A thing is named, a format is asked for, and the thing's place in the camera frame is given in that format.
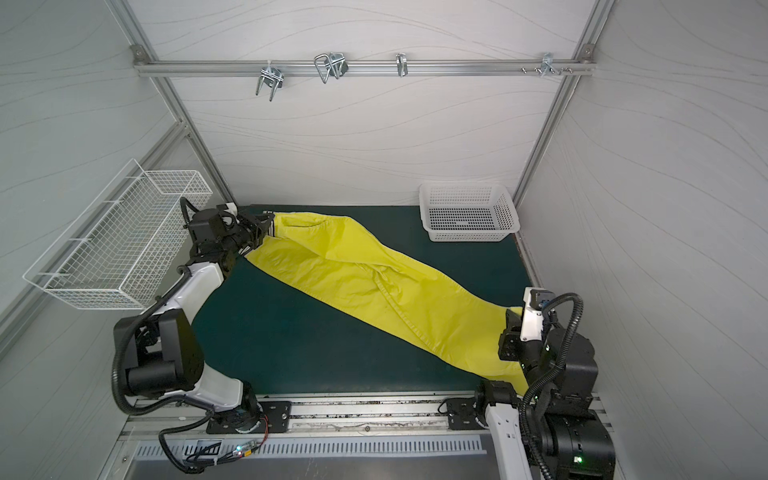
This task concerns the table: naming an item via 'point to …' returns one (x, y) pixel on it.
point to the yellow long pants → (338, 244)
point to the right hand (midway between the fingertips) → (521, 313)
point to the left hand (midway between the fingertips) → (275, 213)
